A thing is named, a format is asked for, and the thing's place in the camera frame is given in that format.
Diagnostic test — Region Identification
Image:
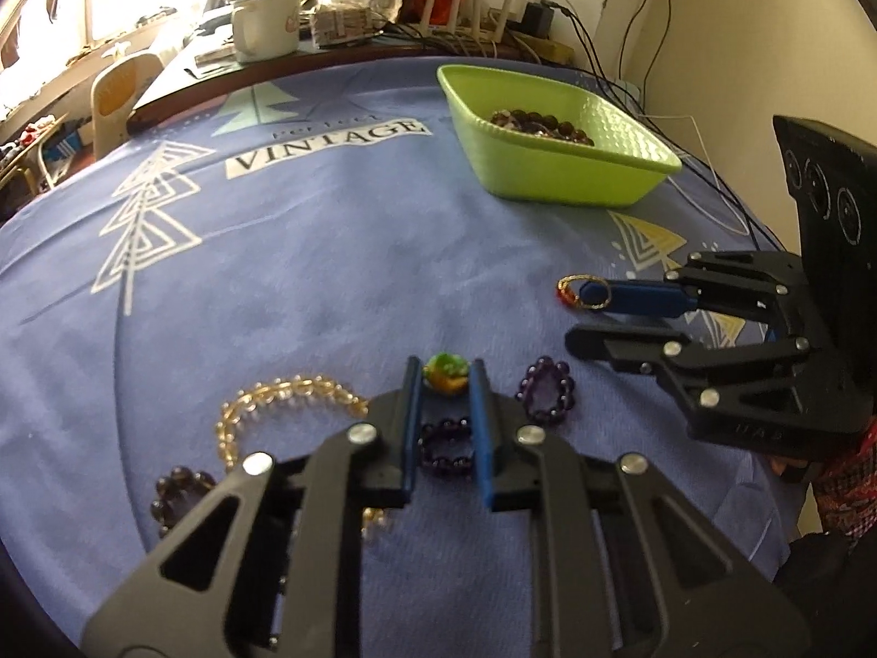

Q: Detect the white enamel mug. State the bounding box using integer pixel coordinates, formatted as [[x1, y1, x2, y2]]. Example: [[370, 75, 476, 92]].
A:
[[229, 0, 300, 63]]

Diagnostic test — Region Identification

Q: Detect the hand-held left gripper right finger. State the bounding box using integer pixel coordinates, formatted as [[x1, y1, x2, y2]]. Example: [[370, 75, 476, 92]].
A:
[[468, 358, 811, 658]]

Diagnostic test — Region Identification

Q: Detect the green yellow stone ring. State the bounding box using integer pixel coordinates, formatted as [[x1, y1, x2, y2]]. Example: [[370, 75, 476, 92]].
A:
[[423, 352, 471, 397]]

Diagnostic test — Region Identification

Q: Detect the person's right hand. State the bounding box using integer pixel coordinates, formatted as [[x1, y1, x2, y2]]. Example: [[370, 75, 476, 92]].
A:
[[771, 458, 819, 485]]

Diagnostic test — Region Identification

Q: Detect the pile of beaded bracelets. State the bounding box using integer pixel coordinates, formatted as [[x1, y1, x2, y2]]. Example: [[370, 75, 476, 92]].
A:
[[488, 107, 596, 147]]

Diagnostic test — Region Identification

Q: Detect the smoky brown bead bracelet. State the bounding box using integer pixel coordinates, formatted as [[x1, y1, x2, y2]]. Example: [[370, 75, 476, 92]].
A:
[[149, 467, 219, 539]]

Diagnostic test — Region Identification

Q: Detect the white yellow chair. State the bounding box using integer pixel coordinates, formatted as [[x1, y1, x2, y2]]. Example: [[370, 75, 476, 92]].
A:
[[91, 51, 166, 158]]

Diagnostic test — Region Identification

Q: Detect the person's right forearm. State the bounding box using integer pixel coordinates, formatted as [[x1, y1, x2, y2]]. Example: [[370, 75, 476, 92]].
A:
[[812, 418, 877, 549]]

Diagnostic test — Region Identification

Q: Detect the amber yellow bead bracelet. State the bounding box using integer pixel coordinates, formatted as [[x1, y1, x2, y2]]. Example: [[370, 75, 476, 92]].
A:
[[217, 374, 395, 544]]

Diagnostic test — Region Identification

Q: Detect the dark wooden desk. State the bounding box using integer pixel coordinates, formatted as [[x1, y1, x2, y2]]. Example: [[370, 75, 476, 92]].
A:
[[130, 20, 590, 134]]

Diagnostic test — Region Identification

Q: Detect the green plastic basin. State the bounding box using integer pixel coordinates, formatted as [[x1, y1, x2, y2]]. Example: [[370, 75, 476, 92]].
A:
[[436, 64, 684, 208]]

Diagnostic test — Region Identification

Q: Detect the blue printed tablecloth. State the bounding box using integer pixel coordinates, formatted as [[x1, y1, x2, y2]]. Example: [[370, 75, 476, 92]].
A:
[[0, 55, 816, 658]]

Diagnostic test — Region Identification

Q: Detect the white cable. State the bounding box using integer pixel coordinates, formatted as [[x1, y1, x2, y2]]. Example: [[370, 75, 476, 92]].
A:
[[634, 113, 751, 234]]

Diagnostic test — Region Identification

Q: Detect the yellowish power strip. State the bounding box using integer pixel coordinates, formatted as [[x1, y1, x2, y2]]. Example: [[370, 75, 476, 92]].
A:
[[510, 31, 577, 59]]

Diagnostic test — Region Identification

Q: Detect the patterned paper bundle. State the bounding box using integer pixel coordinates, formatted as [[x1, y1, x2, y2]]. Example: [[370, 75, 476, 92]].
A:
[[310, 5, 381, 49]]

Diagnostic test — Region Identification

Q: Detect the black adapter cable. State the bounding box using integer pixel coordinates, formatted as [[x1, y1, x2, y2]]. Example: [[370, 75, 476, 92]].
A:
[[541, 0, 789, 254]]

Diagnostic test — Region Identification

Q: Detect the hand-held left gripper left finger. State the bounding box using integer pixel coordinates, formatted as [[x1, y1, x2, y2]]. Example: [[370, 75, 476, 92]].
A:
[[81, 355, 422, 658]]

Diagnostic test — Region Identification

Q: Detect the black power adapter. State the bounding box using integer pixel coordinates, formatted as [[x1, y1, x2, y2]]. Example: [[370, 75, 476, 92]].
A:
[[524, 0, 555, 38]]

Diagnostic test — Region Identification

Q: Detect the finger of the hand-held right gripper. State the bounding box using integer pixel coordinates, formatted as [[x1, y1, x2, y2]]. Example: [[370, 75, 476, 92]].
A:
[[565, 327, 811, 413], [579, 250, 808, 330]]

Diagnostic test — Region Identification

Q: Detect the gold ring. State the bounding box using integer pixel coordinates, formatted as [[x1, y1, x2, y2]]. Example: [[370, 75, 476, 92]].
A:
[[556, 275, 611, 311]]

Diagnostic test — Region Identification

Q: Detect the dark purple bead bracelet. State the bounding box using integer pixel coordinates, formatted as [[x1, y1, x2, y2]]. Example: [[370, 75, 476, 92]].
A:
[[418, 417, 475, 477], [515, 355, 577, 422]]

